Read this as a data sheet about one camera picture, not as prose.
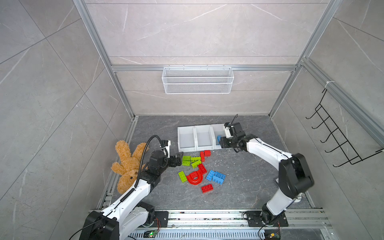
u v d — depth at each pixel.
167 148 0.74
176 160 0.74
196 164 0.90
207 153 0.97
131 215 0.57
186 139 1.07
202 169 0.90
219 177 0.86
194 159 0.93
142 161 0.58
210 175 0.86
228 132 0.76
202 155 0.96
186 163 0.93
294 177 0.46
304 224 0.73
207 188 0.83
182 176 0.86
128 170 0.82
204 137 1.06
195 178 0.87
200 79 1.00
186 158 0.95
